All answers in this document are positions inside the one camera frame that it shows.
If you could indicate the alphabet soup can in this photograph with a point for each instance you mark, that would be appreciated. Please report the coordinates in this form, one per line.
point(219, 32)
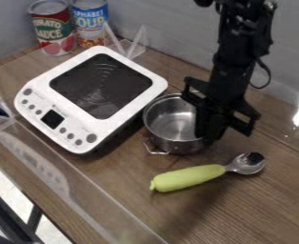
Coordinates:
point(90, 17)

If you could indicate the clear acrylic front panel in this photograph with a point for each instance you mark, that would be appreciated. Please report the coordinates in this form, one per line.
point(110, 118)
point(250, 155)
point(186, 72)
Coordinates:
point(111, 219)

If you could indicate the silver pot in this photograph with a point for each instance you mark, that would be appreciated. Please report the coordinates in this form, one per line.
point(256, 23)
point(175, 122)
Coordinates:
point(170, 119)

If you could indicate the tomato sauce can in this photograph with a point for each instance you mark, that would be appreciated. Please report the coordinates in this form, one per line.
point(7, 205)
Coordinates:
point(54, 26)

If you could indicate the black table leg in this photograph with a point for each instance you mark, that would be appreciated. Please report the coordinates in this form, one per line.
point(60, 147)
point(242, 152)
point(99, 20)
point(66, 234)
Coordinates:
point(16, 231)

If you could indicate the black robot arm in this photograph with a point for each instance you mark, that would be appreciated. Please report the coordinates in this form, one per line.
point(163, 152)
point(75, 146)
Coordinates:
point(244, 42)

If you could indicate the white and black stove top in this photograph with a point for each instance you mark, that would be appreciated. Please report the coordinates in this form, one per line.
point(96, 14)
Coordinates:
point(82, 102)

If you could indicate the clear acrylic bracket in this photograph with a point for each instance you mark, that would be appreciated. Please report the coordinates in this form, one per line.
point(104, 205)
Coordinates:
point(130, 48)

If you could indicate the green handled metal spoon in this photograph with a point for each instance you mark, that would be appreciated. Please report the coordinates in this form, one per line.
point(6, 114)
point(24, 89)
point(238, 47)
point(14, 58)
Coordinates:
point(247, 164)

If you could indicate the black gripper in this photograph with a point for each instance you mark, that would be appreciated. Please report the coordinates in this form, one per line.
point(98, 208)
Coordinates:
point(219, 99)

